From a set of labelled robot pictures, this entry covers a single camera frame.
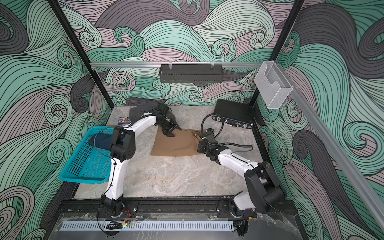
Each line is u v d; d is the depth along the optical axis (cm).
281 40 83
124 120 110
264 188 42
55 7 71
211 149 67
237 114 121
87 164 90
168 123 90
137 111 114
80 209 75
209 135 69
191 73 103
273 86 74
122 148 59
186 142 100
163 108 84
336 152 51
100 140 93
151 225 70
